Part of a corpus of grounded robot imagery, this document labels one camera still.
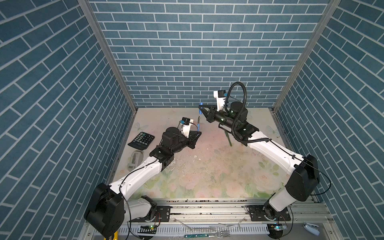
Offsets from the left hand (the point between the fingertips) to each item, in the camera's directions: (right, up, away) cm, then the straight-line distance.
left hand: (200, 133), depth 76 cm
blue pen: (-1, +5, -2) cm, 5 cm away
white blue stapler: (+52, -44, -7) cm, 69 cm away
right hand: (-2, +14, -6) cm, 15 cm away
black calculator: (-39, -7, +23) cm, 46 cm away
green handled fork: (+9, -46, -8) cm, 48 cm away
